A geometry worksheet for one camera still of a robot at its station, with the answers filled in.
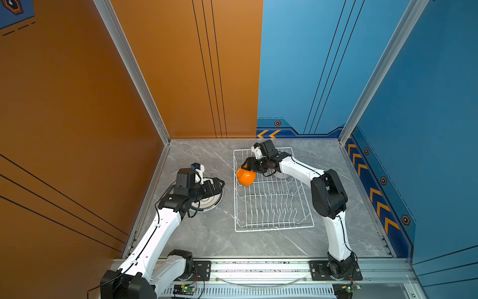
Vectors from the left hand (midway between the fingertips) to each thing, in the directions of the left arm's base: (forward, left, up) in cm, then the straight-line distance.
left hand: (217, 183), depth 80 cm
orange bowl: (+10, -12, -9) cm, 18 cm away
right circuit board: (-36, -51, -17) cm, 65 cm away
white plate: (-3, +6, -15) cm, 16 cm away
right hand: (+15, -12, -8) cm, 20 cm away
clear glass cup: (+17, +5, -16) cm, 23 cm away
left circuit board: (-36, +11, -18) cm, 42 cm away
